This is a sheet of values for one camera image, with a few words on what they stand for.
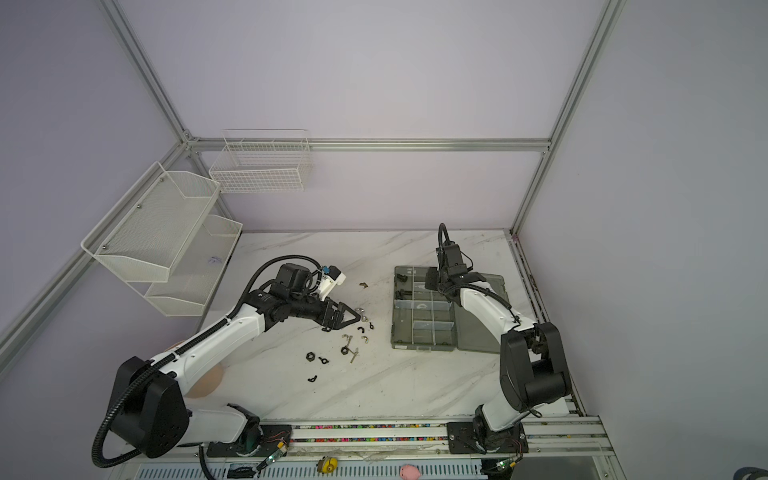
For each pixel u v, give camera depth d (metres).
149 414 0.40
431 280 0.84
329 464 0.69
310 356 0.88
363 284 1.04
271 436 0.73
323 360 0.87
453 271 0.70
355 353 0.88
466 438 0.73
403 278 1.04
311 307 0.70
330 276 0.73
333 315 0.70
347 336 0.91
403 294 1.00
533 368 0.45
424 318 0.97
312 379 0.84
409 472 0.69
